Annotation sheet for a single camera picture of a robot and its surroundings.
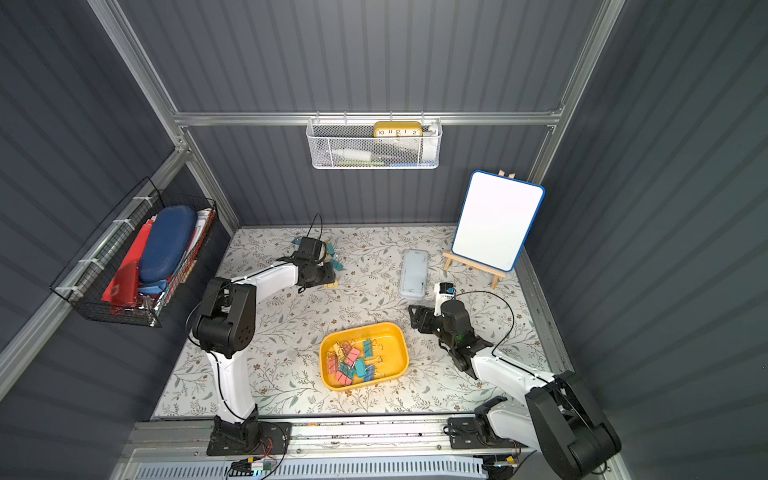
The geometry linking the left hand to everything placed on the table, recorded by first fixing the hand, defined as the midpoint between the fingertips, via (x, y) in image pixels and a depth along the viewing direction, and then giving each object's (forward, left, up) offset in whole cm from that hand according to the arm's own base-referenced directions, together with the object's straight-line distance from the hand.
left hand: (332, 274), depth 102 cm
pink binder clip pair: (-31, -4, -2) cm, 32 cm away
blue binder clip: (-32, -13, -2) cm, 35 cm away
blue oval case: (-11, +35, +29) cm, 47 cm away
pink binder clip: (-28, -9, 0) cm, 29 cm away
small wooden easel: (0, -49, +4) cm, 49 cm away
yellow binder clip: (-3, 0, -2) cm, 4 cm away
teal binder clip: (-25, -13, -2) cm, 29 cm away
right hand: (-16, -30, +6) cm, 35 cm away
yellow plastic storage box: (-27, -12, -3) cm, 30 cm away
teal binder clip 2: (+6, 0, -3) cm, 7 cm away
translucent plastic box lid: (0, -28, -1) cm, 28 cm away
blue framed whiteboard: (+2, -51, +23) cm, 56 cm away
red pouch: (-24, +39, +27) cm, 54 cm away
